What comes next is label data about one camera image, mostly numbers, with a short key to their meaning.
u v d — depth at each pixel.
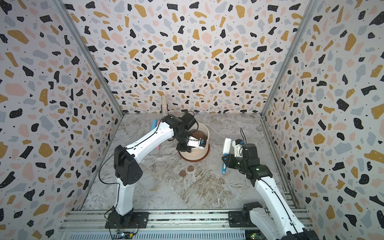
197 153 0.87
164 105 1.00
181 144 0.74
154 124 1.13
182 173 0.90
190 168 0.92
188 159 0.92
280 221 0.42
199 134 0.96
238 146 0.73
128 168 0.49
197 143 0.73
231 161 0.70
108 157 0.97
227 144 0.80
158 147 0.59
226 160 0.79
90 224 0.74
